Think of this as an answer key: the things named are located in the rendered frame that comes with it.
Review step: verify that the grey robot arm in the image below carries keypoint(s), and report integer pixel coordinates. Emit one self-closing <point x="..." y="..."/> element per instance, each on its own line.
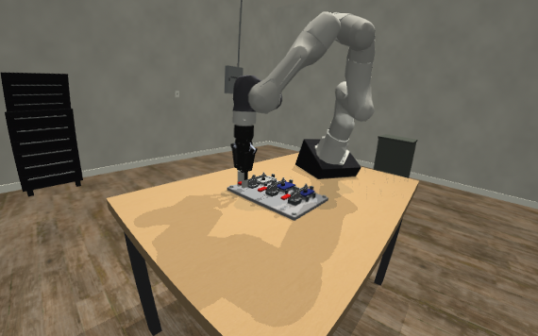
<point x="312" y="44"/>

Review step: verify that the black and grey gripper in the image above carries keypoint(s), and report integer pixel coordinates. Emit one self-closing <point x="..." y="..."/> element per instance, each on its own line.
<point x="245" y="152"/>

